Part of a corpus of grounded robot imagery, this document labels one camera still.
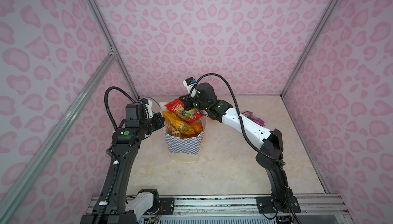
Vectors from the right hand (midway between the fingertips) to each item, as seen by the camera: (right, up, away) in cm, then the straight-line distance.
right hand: (180, 95), depth 77 cm
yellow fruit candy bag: (-2, -14, +3) cm, 15 cm away
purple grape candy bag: (+43, -11, +25) cm, 51 cm away
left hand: (-7, -10, -4) cm, 13 cm away
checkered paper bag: (+3, -27, -1) cm, 27 cm away
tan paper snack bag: (-5, -19, +7) cm, 21 cm away
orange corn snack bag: (+9, -17, +16) cm, 25 cm away
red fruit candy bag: (+5, -10, +5) cm, 12 cm away
